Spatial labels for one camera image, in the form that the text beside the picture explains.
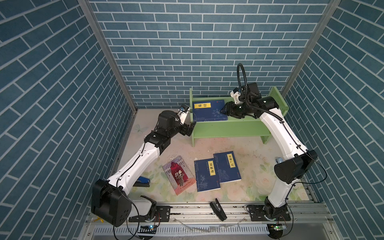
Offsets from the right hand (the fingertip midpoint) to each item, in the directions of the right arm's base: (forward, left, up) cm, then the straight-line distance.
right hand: (221, 110), depth 78 cm
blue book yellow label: (-24, +6, -31) cm, 39 cm away
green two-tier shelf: (+2, -10, -16) cm, 19 cm away
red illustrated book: (-25, +23, -30) cm, 45 cm away
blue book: (+1, +7, -2) cm, 7 cm away
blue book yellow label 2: (-18, -6, -30) cm, 36 cm away
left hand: (-5, +18, -3) cm, 18 cm away
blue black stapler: (-31, +42, -29) cm, 60 cm away
